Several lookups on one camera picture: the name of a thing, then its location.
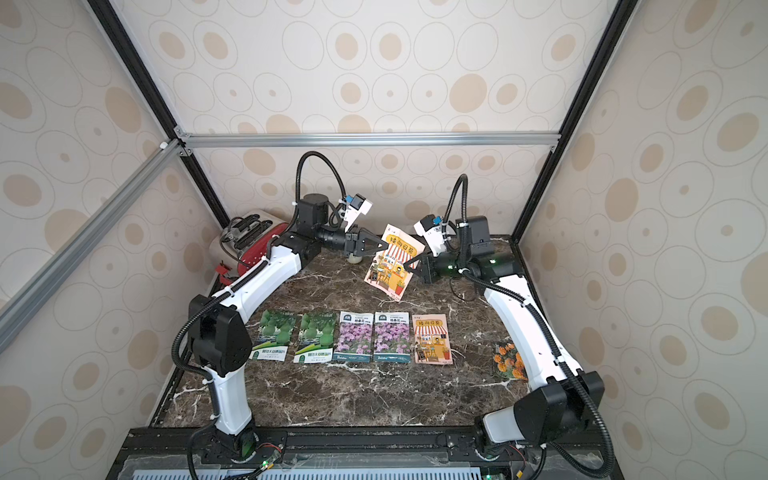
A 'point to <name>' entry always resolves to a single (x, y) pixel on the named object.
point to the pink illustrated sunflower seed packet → (431, 339)
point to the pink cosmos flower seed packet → (355, 337)
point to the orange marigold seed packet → (508, 362)
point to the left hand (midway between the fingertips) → (390, 248)
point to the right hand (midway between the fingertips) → (420, 263)
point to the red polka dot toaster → (245, 239)
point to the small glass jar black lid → (354, 259)
